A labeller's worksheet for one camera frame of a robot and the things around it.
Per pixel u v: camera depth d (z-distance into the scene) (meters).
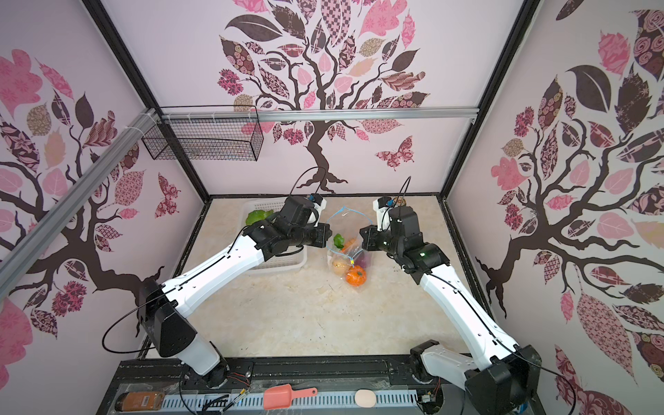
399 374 0.73
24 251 0.51
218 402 0.72
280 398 0.70
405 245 0.55
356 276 0.88
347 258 0.77
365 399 0.70
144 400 0.67
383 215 0.61
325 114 0.95
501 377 0.37
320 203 0.69
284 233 0.57
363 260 0.83
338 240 0.85
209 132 0.95
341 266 0.83
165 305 0.42
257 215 0.98
